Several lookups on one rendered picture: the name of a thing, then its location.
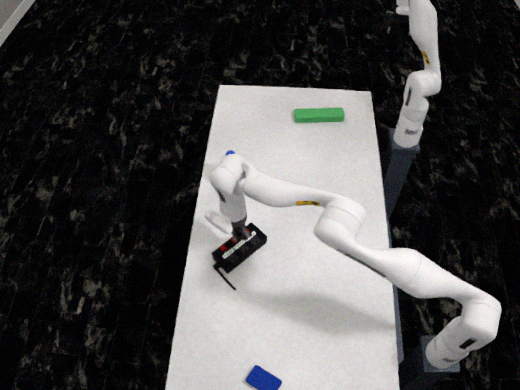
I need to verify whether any small blue rectangular block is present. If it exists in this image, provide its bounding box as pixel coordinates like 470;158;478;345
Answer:
246;365;282;390

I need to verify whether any black power strip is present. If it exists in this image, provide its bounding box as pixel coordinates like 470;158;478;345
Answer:
212;222;267;290

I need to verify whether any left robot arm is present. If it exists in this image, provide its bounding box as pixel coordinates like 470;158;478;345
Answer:
204;154;501;369

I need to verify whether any green rectangular block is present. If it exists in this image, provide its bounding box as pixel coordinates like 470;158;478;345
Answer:
294;107;345;123

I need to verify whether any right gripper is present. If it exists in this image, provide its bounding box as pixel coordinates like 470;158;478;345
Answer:
383;4;411;36

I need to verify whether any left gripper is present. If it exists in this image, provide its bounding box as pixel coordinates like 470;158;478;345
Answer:
231;213;252;242

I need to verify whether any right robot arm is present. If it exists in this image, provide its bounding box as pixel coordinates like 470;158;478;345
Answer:
393;0;441;148

